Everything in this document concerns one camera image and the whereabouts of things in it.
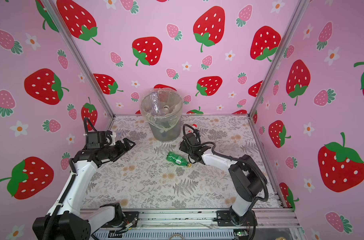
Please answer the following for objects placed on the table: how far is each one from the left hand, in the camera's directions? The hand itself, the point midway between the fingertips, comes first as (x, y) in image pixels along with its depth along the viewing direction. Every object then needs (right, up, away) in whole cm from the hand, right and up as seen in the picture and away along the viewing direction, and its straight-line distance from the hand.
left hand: (129, 146), depth 79 cm
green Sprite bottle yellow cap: (+22, -8, +11) cm, 26 cm away
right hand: (+28, 0, +12) cm, 30 cm away
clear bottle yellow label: (+17, +22, +19) cm, 34 cm away
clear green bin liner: (+14, +24, +19) cm, 33 cm away
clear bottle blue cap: (+9, +31, +17) cm, 36 cm away
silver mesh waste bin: (+21, +5, +22) cm, 31 cm away
